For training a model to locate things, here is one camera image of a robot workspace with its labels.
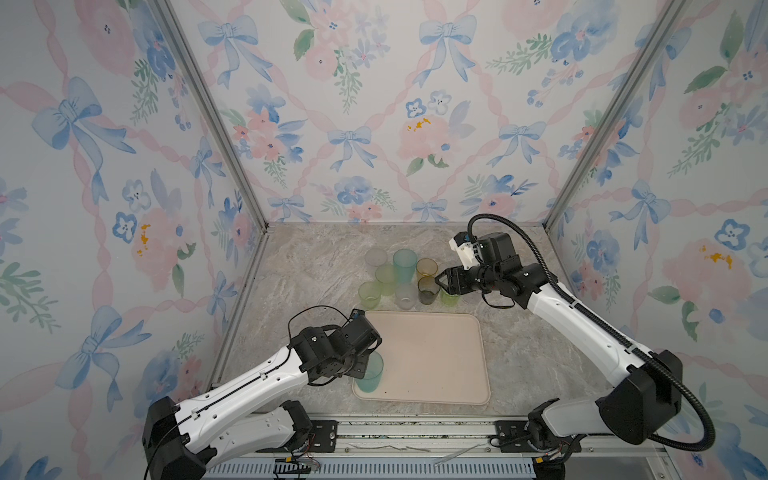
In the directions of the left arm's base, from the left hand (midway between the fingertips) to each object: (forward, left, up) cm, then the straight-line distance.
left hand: (360, 359), depth 75 cm
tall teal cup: (-4, -3, +1) cm, 5 cm away
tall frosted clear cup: (+37, -2, -5) cm, 37 cm away
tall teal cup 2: (+34, -12, -4) cm, 36 cm away
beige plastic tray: (+7, -20, -16) cm, 26 cm away
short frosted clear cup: (+25, -13, -10) cm, 30 cm away
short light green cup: (+26, -1, -11) cm, 28 cm away
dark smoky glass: (+27, -20, -10) cm, 35 cm away
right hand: (+19, -22, +9) cm, 30 cm away
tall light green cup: (+30, -6, -6) cm, 31 cm away
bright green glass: (+23, -26, -9) cm, 36 cm away
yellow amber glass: (+33, -20, -5) cm, 39 cm away
